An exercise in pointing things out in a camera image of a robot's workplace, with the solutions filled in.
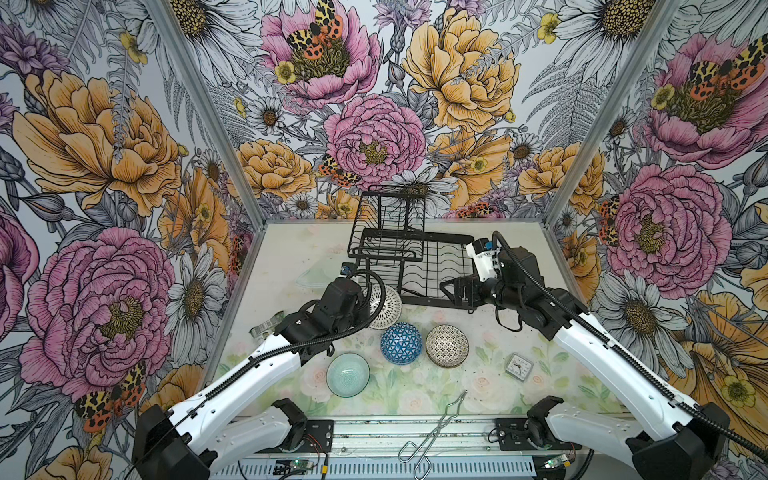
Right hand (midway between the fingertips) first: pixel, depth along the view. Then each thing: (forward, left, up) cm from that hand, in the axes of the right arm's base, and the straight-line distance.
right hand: (455, 293), depth 74 cm
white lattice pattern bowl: (0, +16, -7) cm, 17 cm away
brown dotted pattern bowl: (-5, 0, -21) cm, 21 cm away
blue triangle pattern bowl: (-4, +13, -20) cm, 25 cm away
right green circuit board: (-32, -22, -24) cm, 46 cm away
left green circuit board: (-31, +38, -23) cm, 54 cm away
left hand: (-1, +23, -6) cm, 24 cm away
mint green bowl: (-12, +28, -20) cm, 37 cm away
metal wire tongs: (-29, +12, -24) cm, 40 cm away
